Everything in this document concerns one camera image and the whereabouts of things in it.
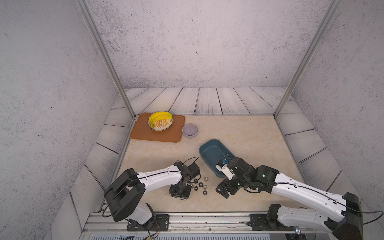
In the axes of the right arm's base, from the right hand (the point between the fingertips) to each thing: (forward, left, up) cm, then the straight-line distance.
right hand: (223, 185), depth 72 cm
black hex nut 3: (+3, +14, -13) cm, 19 cm away
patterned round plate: (+49, +40, -11) cm, 65 cm away
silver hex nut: (+8, +8, -12) cm, 17 cm away
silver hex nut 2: (+4, +9, -13) cm, 16 cm away
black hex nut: (+7, +14, -13) cm, 20 cm away
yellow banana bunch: (+55, +43, -6) cm, 70 cm away
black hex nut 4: (+1, +9, -13) cm, 15 cm away
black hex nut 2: (+5, +11, -12) cm, 17 cm away
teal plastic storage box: (+28, +3, -13) cm, 31 cm away
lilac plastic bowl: (+42, +18, -10) cm, 47 cm away
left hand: (-3, +19, -11) cm, 23 cm away
